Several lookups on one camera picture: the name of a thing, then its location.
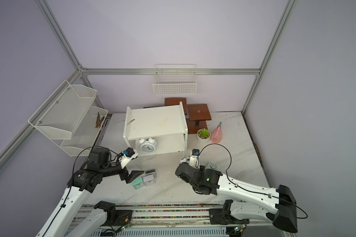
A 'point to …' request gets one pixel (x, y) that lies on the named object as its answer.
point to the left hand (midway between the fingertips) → (137, 165)
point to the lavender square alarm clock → (149, 180)
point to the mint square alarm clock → (210, 165)
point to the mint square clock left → (138, 183)
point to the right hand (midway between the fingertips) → (188, 168)
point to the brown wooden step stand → (196, 114)
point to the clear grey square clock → (151, 172)
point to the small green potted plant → (203, 136)
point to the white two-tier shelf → (166, 125)
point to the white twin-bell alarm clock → (148, 145)
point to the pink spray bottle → (216, 134)
